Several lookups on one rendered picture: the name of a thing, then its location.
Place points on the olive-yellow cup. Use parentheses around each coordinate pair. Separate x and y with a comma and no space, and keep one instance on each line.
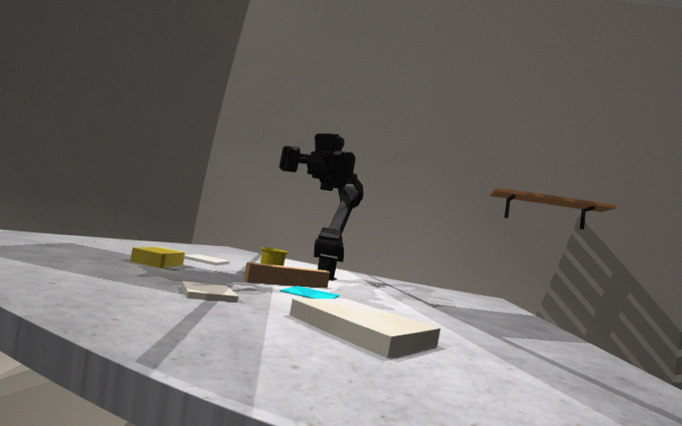
(273,256)

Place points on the yellow rectangular block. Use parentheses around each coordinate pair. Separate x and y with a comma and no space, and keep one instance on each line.
(157,257)

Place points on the wooden plank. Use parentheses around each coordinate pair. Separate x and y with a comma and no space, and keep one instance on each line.
(285,275)

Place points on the beige rectangular block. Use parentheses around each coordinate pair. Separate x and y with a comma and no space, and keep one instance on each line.
(384,333)

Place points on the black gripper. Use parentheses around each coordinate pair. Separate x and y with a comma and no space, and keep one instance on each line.
(320,165)

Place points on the beige flat block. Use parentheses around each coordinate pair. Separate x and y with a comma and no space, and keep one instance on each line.
(203,291)

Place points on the white flat rectangular pad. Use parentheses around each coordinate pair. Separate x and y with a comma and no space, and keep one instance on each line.
(206,259)

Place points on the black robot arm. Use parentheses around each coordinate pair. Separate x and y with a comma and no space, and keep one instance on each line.
(330,241)

